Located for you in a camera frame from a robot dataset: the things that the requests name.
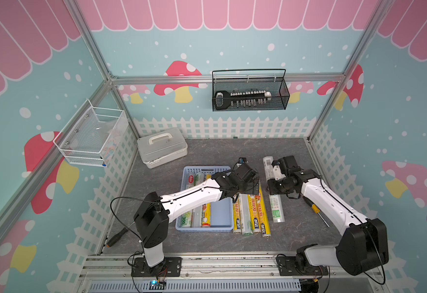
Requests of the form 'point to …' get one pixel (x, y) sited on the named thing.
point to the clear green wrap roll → (245, 214)
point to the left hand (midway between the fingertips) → (248, 187)
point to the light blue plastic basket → (219, 217)
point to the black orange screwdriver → (116, 237)
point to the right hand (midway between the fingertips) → (271, 187)
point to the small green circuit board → (157, 285)
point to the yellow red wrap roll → (237, 215)
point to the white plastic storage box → (163, 147)
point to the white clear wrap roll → (276, 200)
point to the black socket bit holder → (223, 99)
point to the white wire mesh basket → (93, 135)
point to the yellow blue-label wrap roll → (263, 213)
